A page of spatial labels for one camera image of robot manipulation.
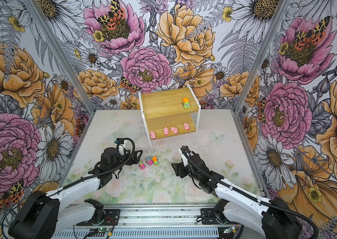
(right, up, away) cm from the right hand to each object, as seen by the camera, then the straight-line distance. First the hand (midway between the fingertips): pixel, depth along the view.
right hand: (177, 166), depth 82 cm
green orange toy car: (+4, +33, -6) cm, 34 cm away
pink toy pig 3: (-6, +19, +5) cm, 21 cm away
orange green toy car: (-13, +1, +10) cm, 17 cm away
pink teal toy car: (-17, 0, +10) cm, 20 cm away
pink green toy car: (-20, -2, +8) cm, 22 cm away
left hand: (-24, +5, +6) cm, 25 cm away
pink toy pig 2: (-2, +19, +6) cm, 20 cm away
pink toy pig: (+6, +22, +8) cm, 24 cm away
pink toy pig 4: (-14, +17, +3) cm, 22 cm away
